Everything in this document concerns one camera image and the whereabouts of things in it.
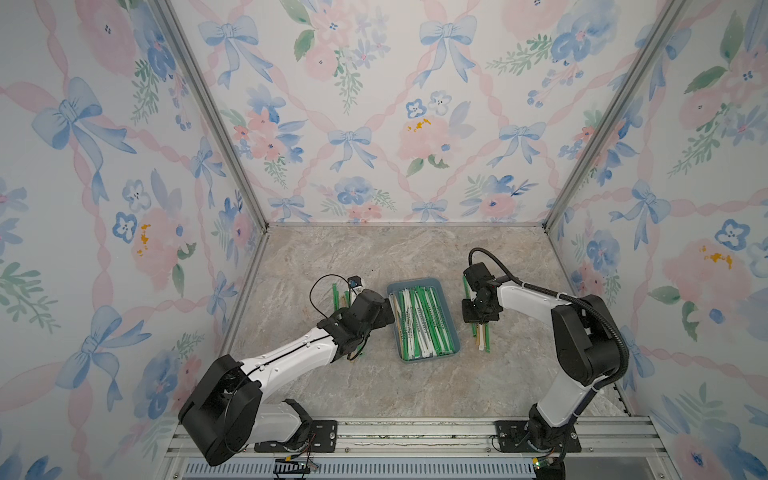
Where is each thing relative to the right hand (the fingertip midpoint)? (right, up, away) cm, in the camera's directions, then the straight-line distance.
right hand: (474, 312), depth 93 cm
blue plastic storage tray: (-15, -5, -1) cm, 16 cm away
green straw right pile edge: (+4, -5, -1) cm, 6 cm away
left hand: (-23, +4, -10) cm, 25 cm away
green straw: (-12, -3, 0) cm, 12 cm away
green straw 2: (-22, -5, -3) cm, 23 cm away
